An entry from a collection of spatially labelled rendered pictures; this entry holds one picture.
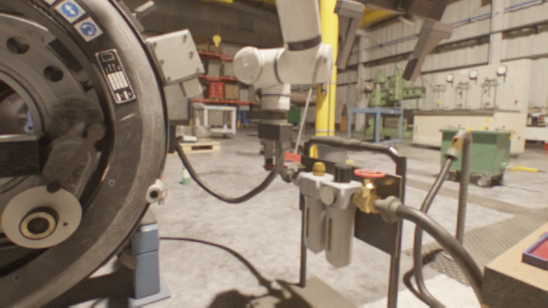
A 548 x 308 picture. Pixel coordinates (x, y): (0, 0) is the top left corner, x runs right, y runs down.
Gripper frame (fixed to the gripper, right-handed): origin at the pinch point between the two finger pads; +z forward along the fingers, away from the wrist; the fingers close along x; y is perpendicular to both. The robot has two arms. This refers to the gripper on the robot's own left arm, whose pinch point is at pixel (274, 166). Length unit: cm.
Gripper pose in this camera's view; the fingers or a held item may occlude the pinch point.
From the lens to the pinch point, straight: 82.9
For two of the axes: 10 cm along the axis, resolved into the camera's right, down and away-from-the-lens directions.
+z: -0.2, 10.0, 0.7
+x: -5.3, -0.7, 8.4
